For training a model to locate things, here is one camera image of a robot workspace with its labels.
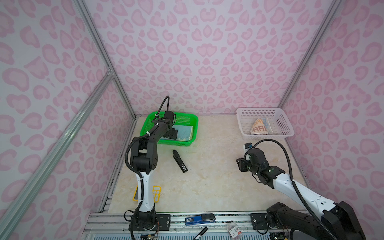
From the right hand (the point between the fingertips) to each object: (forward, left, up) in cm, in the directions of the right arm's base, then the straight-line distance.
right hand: (239, 158), depth 85 cm
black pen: (-34, +20, -9) cm, 40 cm away
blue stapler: (-29, +21, -5) cm, 36 cm away
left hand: (+21, +43, -4) cm, 48 cm away
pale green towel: (+21, +33, -5) cm, 40 cm away
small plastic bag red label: (-33, +6, -7) cm, 35 cm away
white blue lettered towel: (+27, -20, -4) cm, 33 cm away
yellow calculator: (-17, +46, -9) cm, 50 cm away
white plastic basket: (+30, -35, -7) cm, 46 cm away
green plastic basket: (+40, +38, -11) cm, 57 cm away
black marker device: (+3, +36, -11) cm, 37 cm away
